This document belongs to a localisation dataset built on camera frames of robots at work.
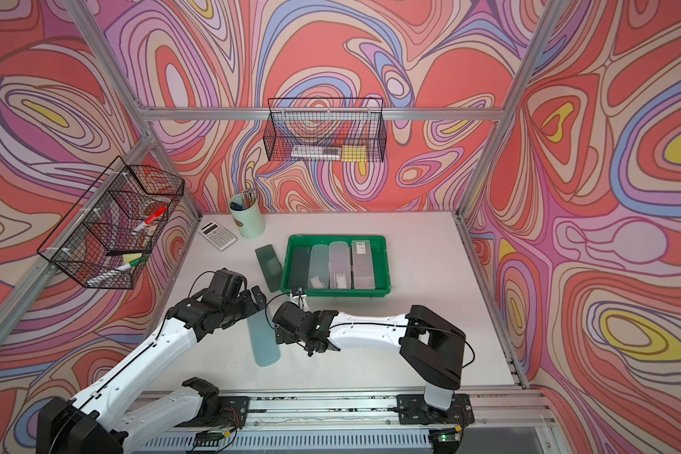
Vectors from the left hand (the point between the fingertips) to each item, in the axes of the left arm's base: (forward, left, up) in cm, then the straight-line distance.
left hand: (259, 304), depth 81 cm
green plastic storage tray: (+23, -39, -10) cm, 46 cm away
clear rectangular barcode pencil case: (+19, -32, -8) cm, 38 cm away
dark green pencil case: (+18, -9, -8) cm, 22 cm away
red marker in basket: (+17, +25, +22) cm, 37 cm away
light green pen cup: (+39, +13, +3) cm, 41 cm away
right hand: (-6, -10, -6) cm, 13 cm away
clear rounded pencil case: (+20, -23, -9) cm, 32 cm away
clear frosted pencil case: (+20, -16, -10) cm, 27 cm away
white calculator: (+35, +26, -9) cm, 45 cm away
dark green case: (+20, +2, -10) cm, 23 cm away
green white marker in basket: (+1, +35, +14) cm, 38 cm away
